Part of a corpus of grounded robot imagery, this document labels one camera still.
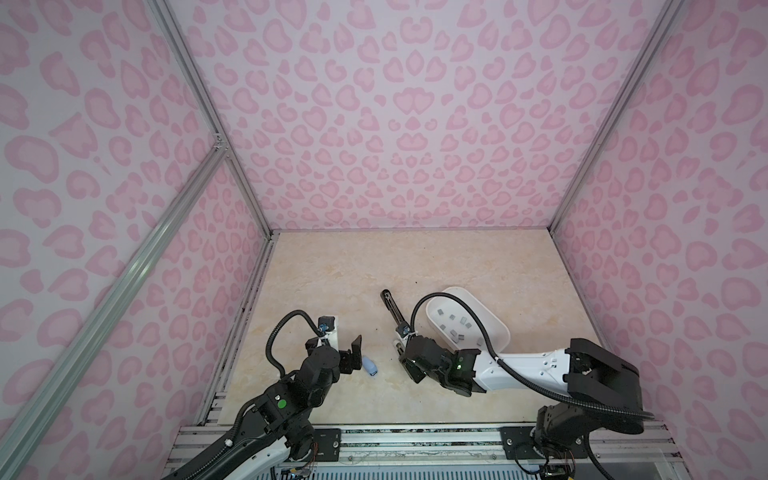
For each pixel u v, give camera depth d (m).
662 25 0.71
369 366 0.84
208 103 0.84
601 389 0.43
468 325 0.95
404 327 0.72
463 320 0.95
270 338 0.52
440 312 0.98
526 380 0.48
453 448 0.74
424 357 0.62
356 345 0.70
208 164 0.85
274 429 0.51
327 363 0.56
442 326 0.93
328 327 0.65
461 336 0.90
